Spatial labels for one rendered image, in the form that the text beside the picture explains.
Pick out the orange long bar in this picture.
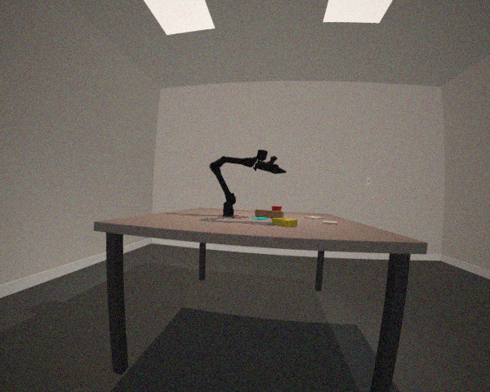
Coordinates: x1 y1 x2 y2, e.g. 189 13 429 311
255 209 284 218

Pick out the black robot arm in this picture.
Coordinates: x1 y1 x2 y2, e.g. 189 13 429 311
209 150 278 216

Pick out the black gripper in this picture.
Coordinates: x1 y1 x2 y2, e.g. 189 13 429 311
263 162 287 174

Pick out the yellow flat rectangular block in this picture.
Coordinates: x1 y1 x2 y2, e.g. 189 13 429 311
272 218 297 227

